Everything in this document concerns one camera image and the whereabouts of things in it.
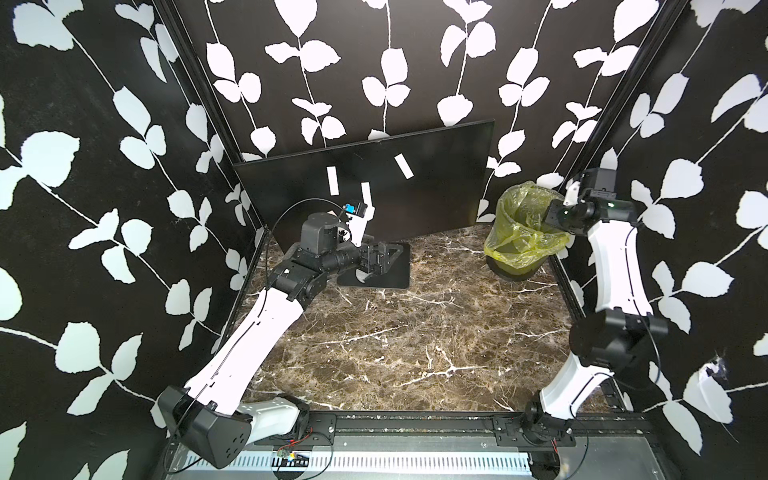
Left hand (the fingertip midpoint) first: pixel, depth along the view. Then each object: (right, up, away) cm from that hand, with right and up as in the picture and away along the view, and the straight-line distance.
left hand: (387, 240), depth 68 cm
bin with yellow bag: (+39, 0, +18) cm, 42 cm away
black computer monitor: (+18, +30, +64) cm, 73 cm away
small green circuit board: (-24, -51, +2) cm, 57 cm away
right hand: (+45, +7, +14) cm, 48 cm away
